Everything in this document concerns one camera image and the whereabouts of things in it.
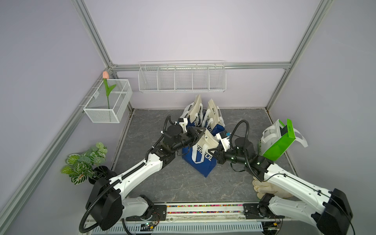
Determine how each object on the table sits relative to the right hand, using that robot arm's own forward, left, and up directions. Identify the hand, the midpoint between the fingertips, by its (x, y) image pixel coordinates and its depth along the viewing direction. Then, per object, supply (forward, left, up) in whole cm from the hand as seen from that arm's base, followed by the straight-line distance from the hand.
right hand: (208, 150), depth 73 cm
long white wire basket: (+52, +15, +9) cm, 55 cm away
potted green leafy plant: (-7, +57, 0) cm, 57 cm away
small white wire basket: (+24, +56, +10) cm, 61 cm away
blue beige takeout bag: (+1, +5, -9) cm, 10 cm away
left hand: (+6, 0, +8) cm, 10 cm away
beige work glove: (-13, -30, -20) cm, 39 cm away
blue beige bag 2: (+20, -4, 0) cm, 21 cm away
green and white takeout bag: (+5, -36, +2) cm, 36 cm away
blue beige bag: (+23, +7, +3) cm, 24 cm away
